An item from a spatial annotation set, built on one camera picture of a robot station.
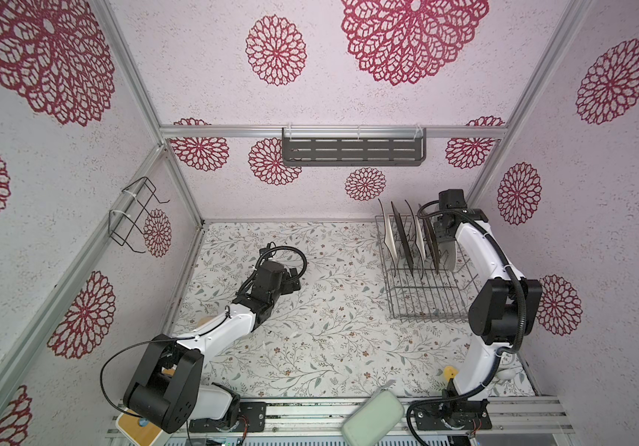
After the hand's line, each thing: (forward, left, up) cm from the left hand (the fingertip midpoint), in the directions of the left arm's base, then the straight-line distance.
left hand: (284, 277), depth 90 cm
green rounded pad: (-39, -25, -7) cm, 47 cm away
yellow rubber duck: (-27, -49, -9) cm, 56 cm away
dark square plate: (+8, -38, +9) cm, 40 cm away
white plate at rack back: (+10, -34, +7) cm, 36 cm away
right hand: (+12, -57, +11) cm, 59 cm away
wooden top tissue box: (-42, +32, -4) cm, 53 cm away
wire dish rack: (+1, -47, -8) cm, 48 cm away
